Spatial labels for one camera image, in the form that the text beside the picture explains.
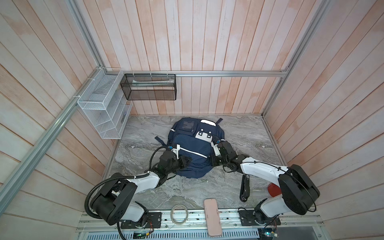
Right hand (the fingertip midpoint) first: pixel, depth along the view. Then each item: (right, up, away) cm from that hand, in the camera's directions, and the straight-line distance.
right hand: (210, 157), depth 90 cm
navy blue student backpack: (-9, +11, +4) cm, 14 cm away
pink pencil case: (-1, -27, -17) cm, 32 cm away
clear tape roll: (-22, -26, -16) cm, 38 cm away
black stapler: (+18, -16, -10) cm, 26 cm away
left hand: (-11, -1, -6) cm, 13 cm away
